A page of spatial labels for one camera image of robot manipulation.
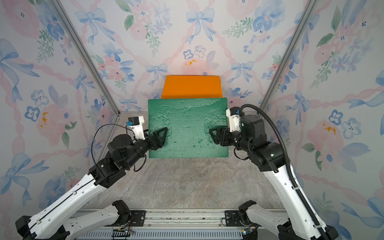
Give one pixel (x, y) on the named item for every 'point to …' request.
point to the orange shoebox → (192, 86)
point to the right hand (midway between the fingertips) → (216, 129)
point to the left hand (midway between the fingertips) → (163, 129)
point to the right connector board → (245, 231)
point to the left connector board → (120, 234)
